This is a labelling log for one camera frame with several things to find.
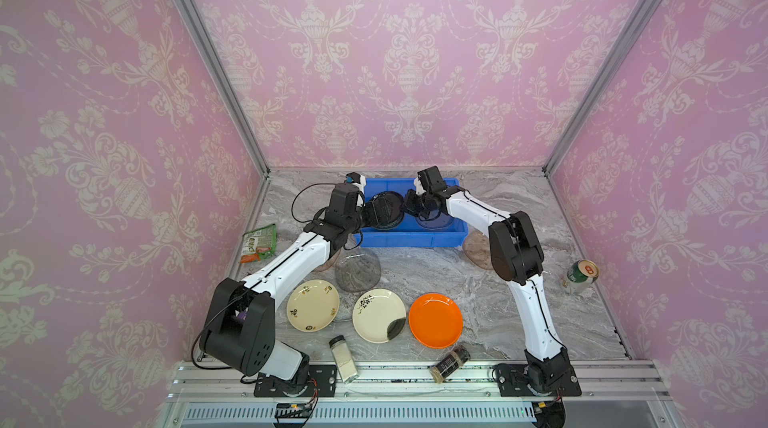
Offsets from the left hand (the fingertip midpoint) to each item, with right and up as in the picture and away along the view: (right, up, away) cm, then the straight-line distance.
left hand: (383, 207), depth 85 cm
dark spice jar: (+17, -39, -11) cm, 44 cm away
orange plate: (+15, -32, -2) cm, 35 cm away
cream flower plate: (-20, -29, +1) cm, 35 cm away
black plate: (+1, 0, -9) cm, 9 cm away
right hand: (+5, 0, +17) cm, 18 cm away
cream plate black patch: (-1, -32, +2) cm, 32 cm away
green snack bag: (-41, -12, +12) cm, 44 cm away
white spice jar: (-10, -38, -9) cm, 41 cm away
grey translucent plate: (-8, -20, +9) cm, 24 cm away
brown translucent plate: (-18, -18, +9) cm, 27 cm away
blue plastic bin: (+10, -9, +15) cm, 20 cm away
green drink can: (+55, -18, -4) cm, 58 cm away
